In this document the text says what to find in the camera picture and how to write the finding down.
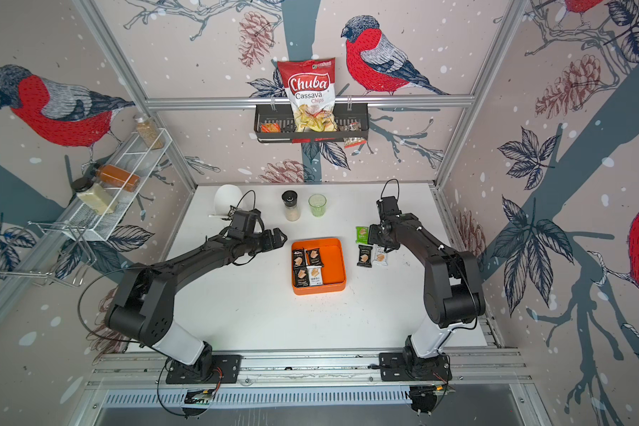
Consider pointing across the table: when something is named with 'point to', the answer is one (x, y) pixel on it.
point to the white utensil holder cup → (225, 196)
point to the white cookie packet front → (315, 275)
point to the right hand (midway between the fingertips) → (376, 236)
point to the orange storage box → (332, 256)
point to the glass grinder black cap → (289, 198)
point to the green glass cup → (318, 202)
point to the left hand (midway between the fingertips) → (282, 235)
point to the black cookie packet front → (301, 275)
